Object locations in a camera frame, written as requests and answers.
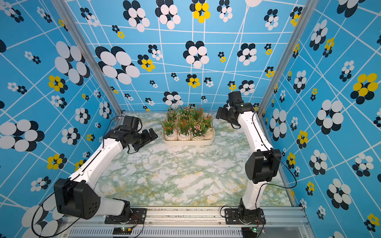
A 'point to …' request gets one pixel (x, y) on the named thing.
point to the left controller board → (122, 230)
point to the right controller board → (249, 232)
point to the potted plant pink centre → (198, 129)
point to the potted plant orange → (198, 113)
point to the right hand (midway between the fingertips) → (227, 116)
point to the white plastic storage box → (209, 139)
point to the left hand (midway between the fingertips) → (154, 137)
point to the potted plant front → (208, 128)
